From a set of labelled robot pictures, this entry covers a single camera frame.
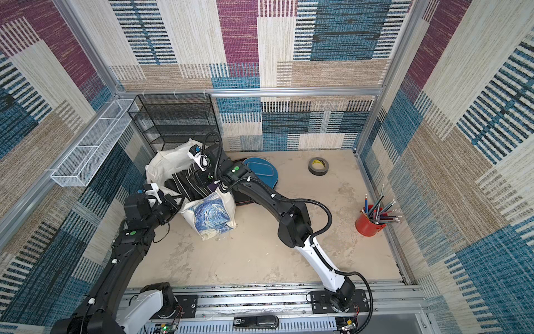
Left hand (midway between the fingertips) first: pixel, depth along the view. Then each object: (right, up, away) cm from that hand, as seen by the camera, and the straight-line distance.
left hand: (185, 195), depth 80 cm
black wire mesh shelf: (-20, +36, +27) cm, 49 cm away
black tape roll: (+59, +12, +35) cm, 69 cm away
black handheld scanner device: (+28, -38, -14) cm, 49 cm away
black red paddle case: (+20, -2, +7) cm, 21 cm away
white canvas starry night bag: (+8, -7, -1) cm, 11 cm away
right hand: (+5, +8, +5) cm, 11 cm away
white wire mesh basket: (-32, +10, -10) cm, 35 cm away
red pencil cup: (+74, -14, +10) cm, 76 cm away
